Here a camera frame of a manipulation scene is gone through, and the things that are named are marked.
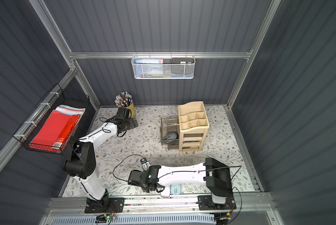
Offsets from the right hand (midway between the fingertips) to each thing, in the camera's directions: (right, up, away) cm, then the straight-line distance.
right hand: (149, 184), depth 74 cm
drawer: (+10, +30, +28) cm, 42 cm away
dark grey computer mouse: (+12, +24, +15) cm, 30 cm away
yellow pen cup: (-17, +43, +28) cm, 54 cm away
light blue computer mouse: (+14, -4, +2) cm, 15 cm away
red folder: (-47, +30, -3) cm, 56 cm away
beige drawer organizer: (+24, +31, +4) cm, 39 cm away
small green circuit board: (-22, -15, -4) cm, 27 cm away
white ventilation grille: (-6, -16, -3) cm, 18 cm away
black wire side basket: (-52, +28, -13) cm, 61 cm away
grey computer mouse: (+9, -7, +3) cm, 12 cm away
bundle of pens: (-22, +48, +25) cm, 59 cm away
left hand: (-16, +31, +21) cm, 41 cm away
